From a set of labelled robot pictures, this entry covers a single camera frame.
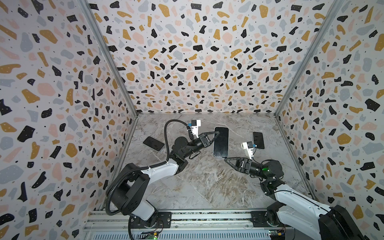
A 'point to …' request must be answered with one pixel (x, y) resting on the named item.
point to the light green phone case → (228, 140)
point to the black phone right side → (258, 140)
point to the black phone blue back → (221, 144)
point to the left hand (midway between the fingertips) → (220, 133)
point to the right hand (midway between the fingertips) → (226, 162)
